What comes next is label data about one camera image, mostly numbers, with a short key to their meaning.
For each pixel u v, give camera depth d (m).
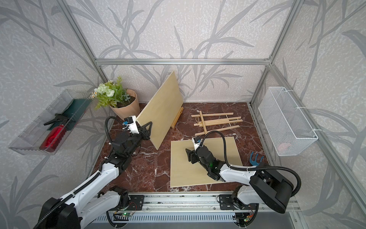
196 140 0.73
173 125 1.01
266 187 0.42
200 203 0.75
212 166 0.65
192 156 0.74
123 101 0.99
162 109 0.87
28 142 0.58
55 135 0.60
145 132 0.68
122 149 0.60
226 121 1.08
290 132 0.60
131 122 0.67
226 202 0.74
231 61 0.97
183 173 0.83
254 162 0.87
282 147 0.72
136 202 0.73
